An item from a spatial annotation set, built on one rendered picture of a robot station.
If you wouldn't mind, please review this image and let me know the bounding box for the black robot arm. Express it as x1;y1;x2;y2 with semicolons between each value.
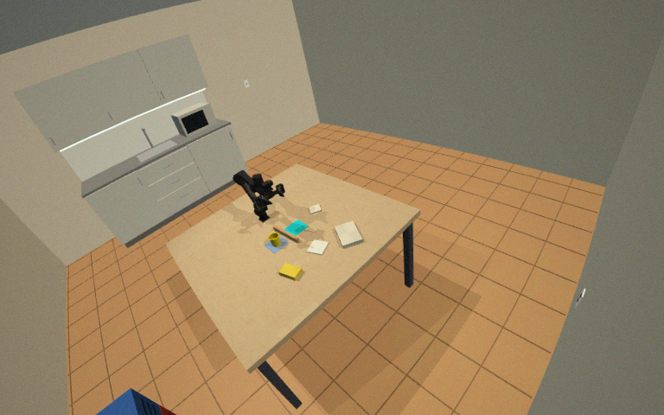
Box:
233;170;274;222

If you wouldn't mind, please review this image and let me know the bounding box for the tan wooden strip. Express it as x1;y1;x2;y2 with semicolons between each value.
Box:
273;225;300;244

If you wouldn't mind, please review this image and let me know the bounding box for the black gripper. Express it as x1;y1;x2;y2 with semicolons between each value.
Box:
255;183;285;208

